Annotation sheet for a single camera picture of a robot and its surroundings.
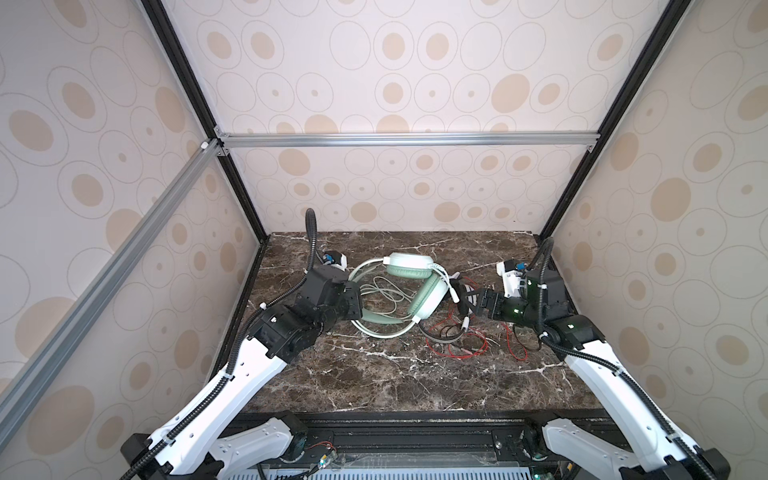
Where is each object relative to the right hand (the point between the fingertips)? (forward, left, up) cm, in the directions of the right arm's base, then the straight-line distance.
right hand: (475, 297), depth 75 cm
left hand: (-3, +27, +7) cm, 28 cm away
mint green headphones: (-9, +13, +13) cm, 21 cm away
